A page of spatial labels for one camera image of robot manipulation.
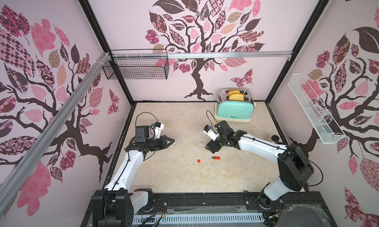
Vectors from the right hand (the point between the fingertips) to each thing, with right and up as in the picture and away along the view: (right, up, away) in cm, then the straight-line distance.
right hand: (211, 143), depth 88 cm
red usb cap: (-7, -11, +1) cm, 13 cm away
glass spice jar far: (+39, +3, 0) cm, 39 cm away
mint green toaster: (+18, +21, +11) cm, 30 cm away
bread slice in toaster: (+18, +31, +10) cm, 37 cm away
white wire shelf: (+51, +18, -17) cm, 57 cm away
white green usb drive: (-5, +8, -6) cm, 11 cm away
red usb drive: (+3, -9, +2) cm, 10 cm away
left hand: (-22, +1, -7) cm, 23 cm away
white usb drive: (-5, +1, +10) cm, 11 cm away
